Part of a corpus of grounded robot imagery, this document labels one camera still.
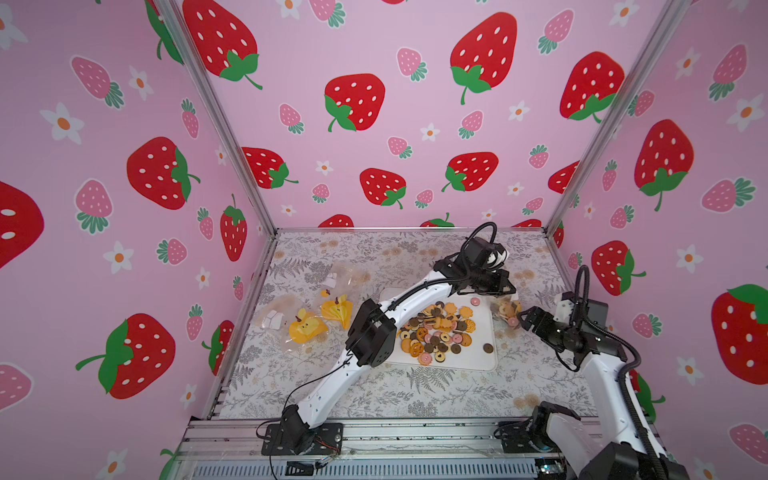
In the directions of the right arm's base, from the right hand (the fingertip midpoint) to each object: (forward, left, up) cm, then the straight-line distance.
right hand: (526, 320), depth 82 cm
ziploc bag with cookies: (-2, +69, -6) cm, 69 cm away
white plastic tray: (0, +18, -10) cm, 20 cm away
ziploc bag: (+6, +3, -6) cm, 9 cm away
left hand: (+6, +2, +6) cm, 9 cm away
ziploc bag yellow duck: (+15, +57, -10) cm, 60 cm away
